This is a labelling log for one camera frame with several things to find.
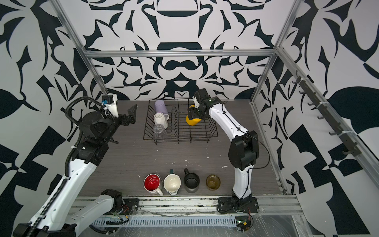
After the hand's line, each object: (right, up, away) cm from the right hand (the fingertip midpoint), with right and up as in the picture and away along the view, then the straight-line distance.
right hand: (194, 112), depth 90 cm
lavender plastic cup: (-22, +3, +9) cm, 24 cm away
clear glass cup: (-21, -12, +1) cm, 24 cm away
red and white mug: (-23, -39, -10) cm, 46 cm away
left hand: (-33, +4, -23) cm, 40 cm away
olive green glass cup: (+10, -39, -8) cm, 41 cm away
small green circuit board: (+23, -53, -18) cm, 61 cm away
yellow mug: (-1, -6, -3) cm, 7 cm away
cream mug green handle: (-12, -38, -9) cm, 41 cm away
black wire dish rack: (-11, -11, +12) cm, 19 cm away
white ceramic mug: (-21, -4, +4) cm, 22 cm away
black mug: (-2, -37, -8) cm, 38 cm away
